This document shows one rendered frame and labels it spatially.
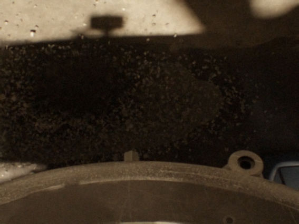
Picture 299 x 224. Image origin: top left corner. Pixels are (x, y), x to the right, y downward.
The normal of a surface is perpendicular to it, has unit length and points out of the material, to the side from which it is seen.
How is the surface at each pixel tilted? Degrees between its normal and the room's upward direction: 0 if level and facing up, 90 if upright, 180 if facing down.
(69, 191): 90
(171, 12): 0
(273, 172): 0
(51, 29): 0
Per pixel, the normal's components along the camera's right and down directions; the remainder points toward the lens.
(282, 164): 0.13, 0.72
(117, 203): 0.06, -0.69
